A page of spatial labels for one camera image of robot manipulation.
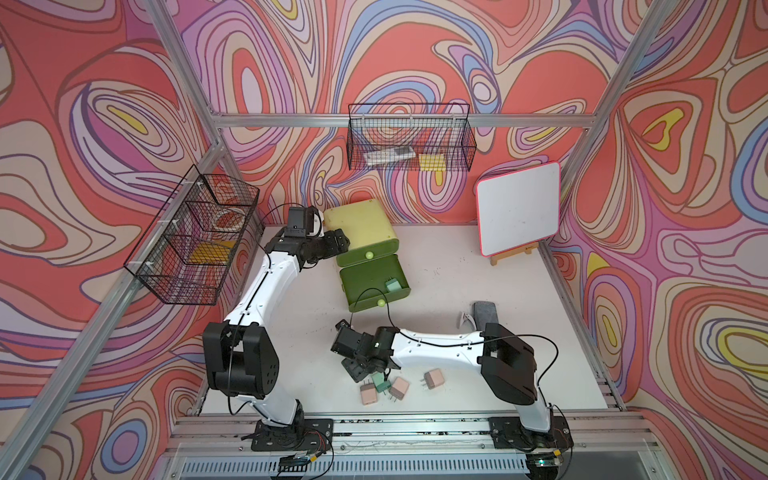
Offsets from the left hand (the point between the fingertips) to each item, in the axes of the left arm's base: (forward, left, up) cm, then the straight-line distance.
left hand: (341, 244), depth 86 cm
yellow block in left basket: (-11, +30, +9) cm, 33 cm away
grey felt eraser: (-12, -45, -19) cm, 50 cm away
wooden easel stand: (+12, -60, -18) cm, 63 cm away
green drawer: (-2, -8, -2) cm, 8 cm away
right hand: (-29, -7, -19) cm, 35 cm away
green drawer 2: (-5, -9, -13) cm, 17 cm away
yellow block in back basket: (+23, -28, +13) cm, 38 cm away
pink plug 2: (-35, -16, -20) cm, 43 cm away
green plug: (-6, -15, -12) cm, 20 cm away
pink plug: (-35, -8, -22) cm, 42 cm away
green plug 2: (-32, -12, -21) cm, 40 cm away
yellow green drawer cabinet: (+9, -6, 0) cm, 11 cm away
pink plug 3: (-32, -26, -20) cm, 46 cm away
